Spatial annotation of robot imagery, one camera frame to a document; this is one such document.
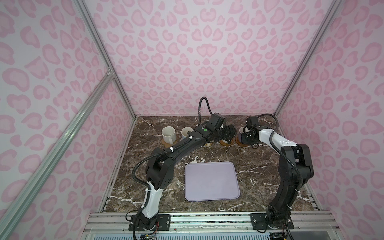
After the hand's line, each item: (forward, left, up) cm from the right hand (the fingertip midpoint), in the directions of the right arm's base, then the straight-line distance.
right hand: (247, 139), depth 97 cm
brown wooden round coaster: (0, +13, -7) cm, 15 cm away
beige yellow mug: (-4, +25, -1) cm, 25 cm away
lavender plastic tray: (-26, +25, -6) cm, 36 cm away
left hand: (-5, +11, +14) cm, 19 cm away
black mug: (-2, +11, +1) cm, 12 cm away
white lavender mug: (-1, +6, +10) cm, 12 cm away
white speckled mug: (+4, +52, -2) cm, 52 cm away
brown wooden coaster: (+2, +4, -6) cm, 8 cm away
